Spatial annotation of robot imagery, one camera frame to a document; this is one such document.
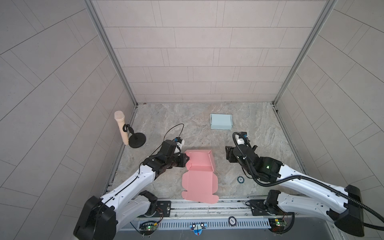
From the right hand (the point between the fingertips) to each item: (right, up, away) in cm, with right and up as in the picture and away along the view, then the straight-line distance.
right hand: (227, 150), depth 76 cm
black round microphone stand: (-54, +2, +19) cm, 57 cm away
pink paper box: (-14, -14, -4) cm, 20 cm away
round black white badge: (+1, -31, -8) cm, 32 cm away
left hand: (-18, -5, +4) cm, 19 cm away
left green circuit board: (-35, -31, -11) cm, 48 cm away
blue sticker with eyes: (-15, -32, -10) cm, 37 cm away
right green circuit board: (+22, -32, -8) cm, 39 cm away
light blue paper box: (+1, +14, +26) cm, 30 cm away
